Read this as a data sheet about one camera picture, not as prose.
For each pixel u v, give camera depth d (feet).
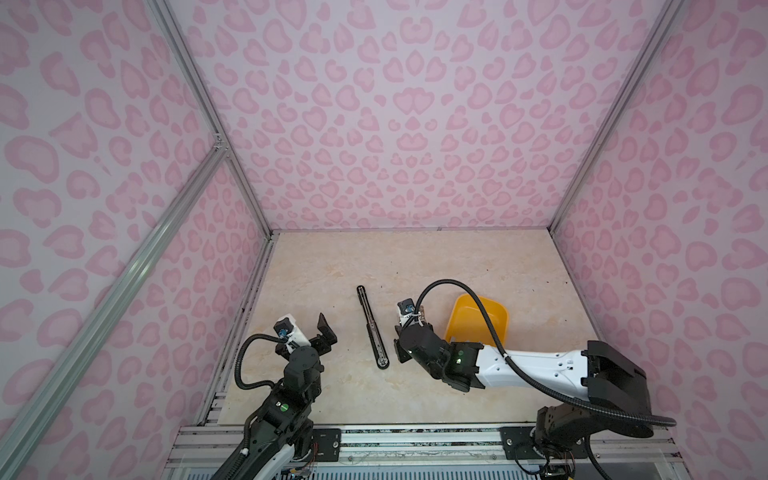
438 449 2.41
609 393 1.36
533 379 1.49
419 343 1.86
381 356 2.82
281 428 1.81
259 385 1.91
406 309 2.20
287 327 2.14
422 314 3.06
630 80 2.63
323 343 2.34
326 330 2.38
